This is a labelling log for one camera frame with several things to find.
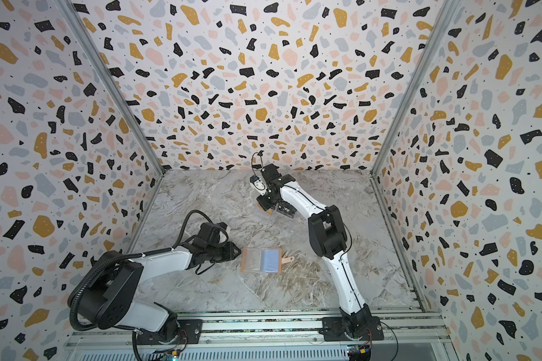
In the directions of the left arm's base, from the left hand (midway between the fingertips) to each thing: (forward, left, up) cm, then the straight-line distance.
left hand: (244, 251), depth 90 cm
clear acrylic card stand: (+17, -11, +4) cm, 21 cm away
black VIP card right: (+17, -17, +5) cm, 24 cm away
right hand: (+21, -8, +5) cm, 23 cm away
